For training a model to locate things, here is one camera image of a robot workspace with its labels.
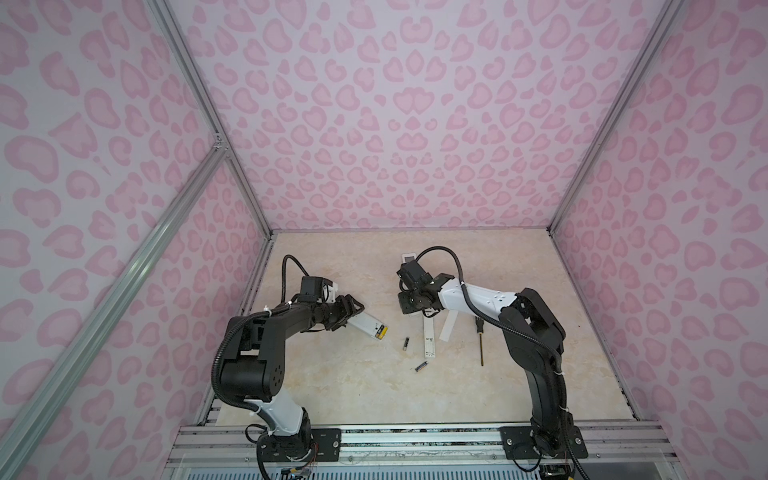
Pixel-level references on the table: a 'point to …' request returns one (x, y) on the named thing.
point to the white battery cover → (448, 325)
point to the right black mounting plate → (517, 444)
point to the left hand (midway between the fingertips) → (359, 307)
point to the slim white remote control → (429, 338)
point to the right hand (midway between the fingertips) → (407, 300)
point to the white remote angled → (366, 323)
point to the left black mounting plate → (310, 445)
